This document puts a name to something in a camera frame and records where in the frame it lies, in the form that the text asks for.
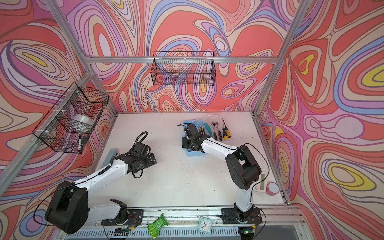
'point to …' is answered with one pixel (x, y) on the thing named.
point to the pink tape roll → (272, 189)
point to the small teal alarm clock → (205, 225)
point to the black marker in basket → (79, 145)
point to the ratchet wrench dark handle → (220, 136)
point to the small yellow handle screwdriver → (228, 132)
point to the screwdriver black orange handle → (224, 130)
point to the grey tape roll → (83, 119)
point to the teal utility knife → (209, 129)
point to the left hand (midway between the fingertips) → (151, 161)
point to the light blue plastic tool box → (198, 123)
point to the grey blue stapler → (111, 153)
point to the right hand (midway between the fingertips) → (186, 145)
